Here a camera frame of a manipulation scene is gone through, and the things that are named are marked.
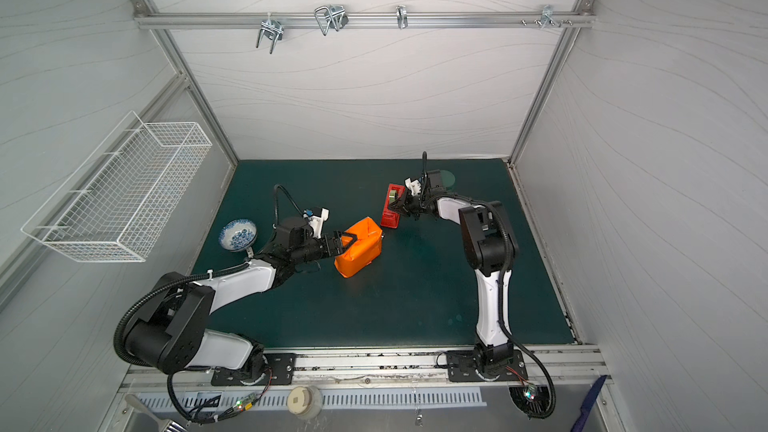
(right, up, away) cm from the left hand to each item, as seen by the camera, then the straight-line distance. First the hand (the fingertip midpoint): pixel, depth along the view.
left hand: (353, 236), depth 87 cm
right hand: (+12, +11, +13) cm, 20 cm away
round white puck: (-6, -30, -26) cm, 40 cm away
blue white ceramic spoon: (-40, -1, +11) cm, 41 cm away
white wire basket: (-52, +10, -21) cm, 57 cm away
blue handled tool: (+59, -38, -16) cm, 72 cm away
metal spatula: (-38, -39, -21) cm, 58 cm away
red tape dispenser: (+11, +4, +11) cm, 16 cm away
